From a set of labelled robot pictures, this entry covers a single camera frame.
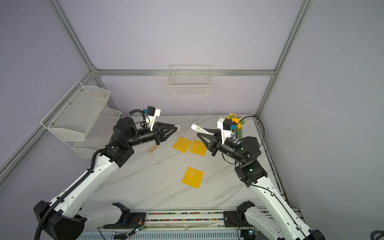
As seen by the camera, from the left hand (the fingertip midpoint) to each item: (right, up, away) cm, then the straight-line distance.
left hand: (174, 129), depth 64 cm
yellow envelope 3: (-1, -11, +40) cm, 42 cm away
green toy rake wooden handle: (-20, -13, +37) cm, 44 cm away
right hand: (+12, -2, -3) cm, 12 cm away
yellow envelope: (+8, -29, +25) cm, 39 cm away
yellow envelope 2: (+11, -13, +39) cm, 43 cm away
